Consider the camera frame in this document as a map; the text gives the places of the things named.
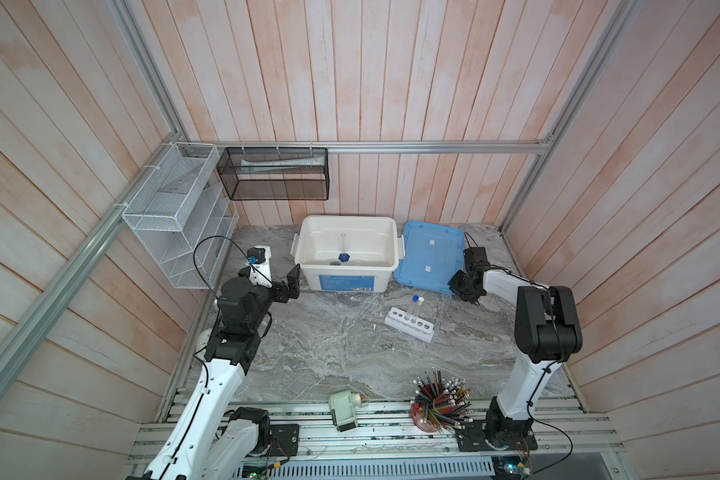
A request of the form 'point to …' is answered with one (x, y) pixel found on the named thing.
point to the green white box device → (343, 405)
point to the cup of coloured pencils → (440, 405)
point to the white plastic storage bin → (348, 253)
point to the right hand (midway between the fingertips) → (454, 286)
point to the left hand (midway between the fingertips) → (283, 269)
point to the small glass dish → (335, 263)
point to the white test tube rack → (420, 329)
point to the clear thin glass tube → (343, 235)
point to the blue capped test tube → (415, 299)
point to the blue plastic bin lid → (433, 255)
